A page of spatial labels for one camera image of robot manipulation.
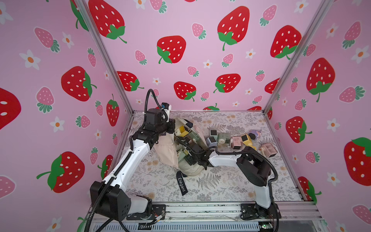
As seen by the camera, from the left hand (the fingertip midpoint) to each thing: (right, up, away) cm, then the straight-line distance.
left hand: (175, 119), depth 79 cm
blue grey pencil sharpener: (+22, -14, +13) cm, 29 cm away
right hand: (+7, -23, +15) cm, 28 cm away
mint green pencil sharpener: (+24, -9, +19) cm, 32 cm away
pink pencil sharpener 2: (+59, -19, +14) cm, 64 cm away
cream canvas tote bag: (-2, -16, 0) cm, 16 cm away
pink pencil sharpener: (+39, -15, +17) cm, 45 cm away
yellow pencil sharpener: (+47, -14, +17) cm, 52 cm away
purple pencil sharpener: (+53, -10, +19) cm, 57 cm away
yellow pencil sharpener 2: (+4, -8, +16) cm, 18 cm away
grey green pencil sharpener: (+31, -13, +19) cm, 39 cm away
